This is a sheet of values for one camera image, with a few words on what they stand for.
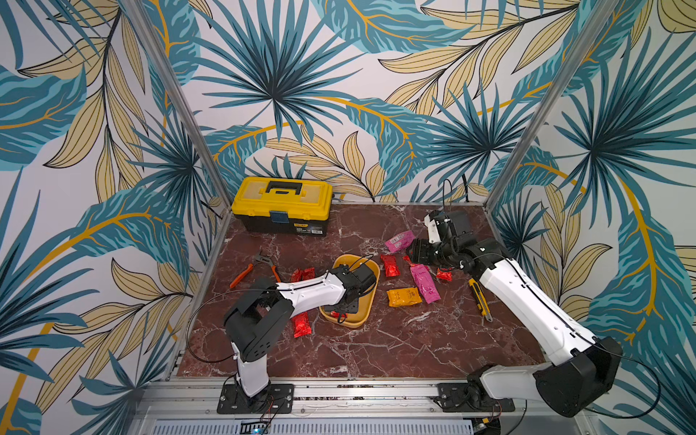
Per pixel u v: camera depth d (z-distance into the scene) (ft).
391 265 3.20
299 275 3.05
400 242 3.37
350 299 2.13
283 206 3.16
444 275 3.13
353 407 2.40
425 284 3.04
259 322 1.53
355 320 2.70
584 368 1.25
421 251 2.22
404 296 2.96
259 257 3.30
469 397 2.23
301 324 2.75
